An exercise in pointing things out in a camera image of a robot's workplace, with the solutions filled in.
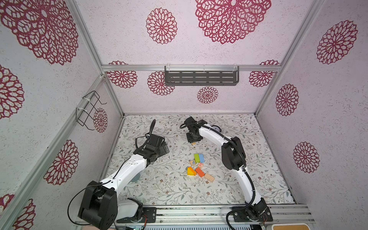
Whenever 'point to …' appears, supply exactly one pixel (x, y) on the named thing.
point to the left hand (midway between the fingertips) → (159, 152)
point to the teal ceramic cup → (135, 178)
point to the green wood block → (197, 158)
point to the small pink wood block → (200, 165)
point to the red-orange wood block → (200, 172)
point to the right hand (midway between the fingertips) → (192, 137)
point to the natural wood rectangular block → (209, 177)
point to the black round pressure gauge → (216, 128)
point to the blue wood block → (201, 158)
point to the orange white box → (290, 226)
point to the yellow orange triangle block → (190, 171)
